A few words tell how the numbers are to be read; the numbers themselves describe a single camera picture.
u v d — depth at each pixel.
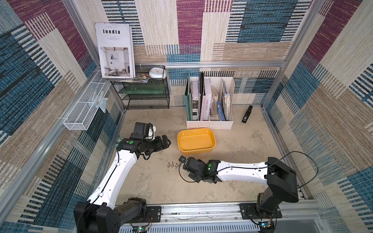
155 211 0.75
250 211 0.74
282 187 0.43
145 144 0.64
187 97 0.86
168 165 0.89
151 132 0.65
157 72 0.90
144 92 0.95
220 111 1.02
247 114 1.12
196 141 1.00
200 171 0.61
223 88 0.98
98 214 0.37
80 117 0.91
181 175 0.62
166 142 0.71
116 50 0.78
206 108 1.01
